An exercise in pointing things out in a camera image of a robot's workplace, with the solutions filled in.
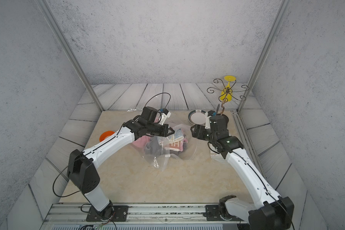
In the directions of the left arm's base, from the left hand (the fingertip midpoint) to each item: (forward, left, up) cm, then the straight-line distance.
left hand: (176, 132), depth 78 cm
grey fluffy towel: (-4, +13, -8) cm, 16 cm away
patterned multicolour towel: (+2, 0, -11) cm, 11 cm away
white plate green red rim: (+33, -17, -23) cm, 44 cm away
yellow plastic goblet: (+24, -31, +7) cm, 40 cm away
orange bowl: (+14, +50, -19) cm, 55 cm away
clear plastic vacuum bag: (-11, +4, -8) cm, 14 cm away
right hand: (0, -11, +3) cm, 12 cm away
